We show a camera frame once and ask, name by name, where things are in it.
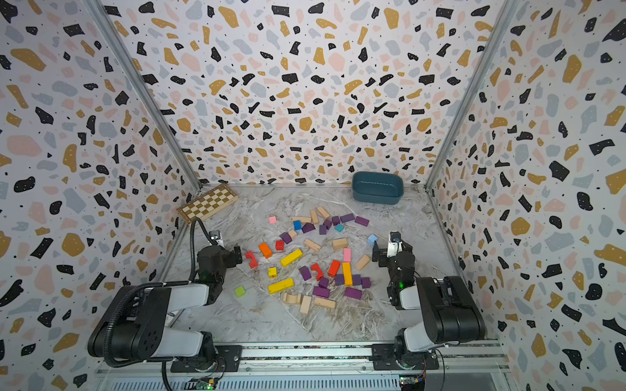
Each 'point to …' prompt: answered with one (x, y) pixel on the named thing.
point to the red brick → (333, 268)
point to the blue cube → (297, 225)
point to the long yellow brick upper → (292, 257)
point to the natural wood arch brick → (294, 299)
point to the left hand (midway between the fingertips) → (226, 245)
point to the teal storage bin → (377, 187)
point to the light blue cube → (372, 239)
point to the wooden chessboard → (207, 204)
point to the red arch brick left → (253, 262)
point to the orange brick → (266, 250)
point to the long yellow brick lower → (280, 286)
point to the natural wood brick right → (362, 262)
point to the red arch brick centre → (315, 267)
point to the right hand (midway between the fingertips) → (391, 241)
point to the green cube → (240, 292)
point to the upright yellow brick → (347, 274)
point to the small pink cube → (272, 220)
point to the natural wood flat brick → (324, 302)
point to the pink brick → (346, 254)
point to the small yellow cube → (272, 273)
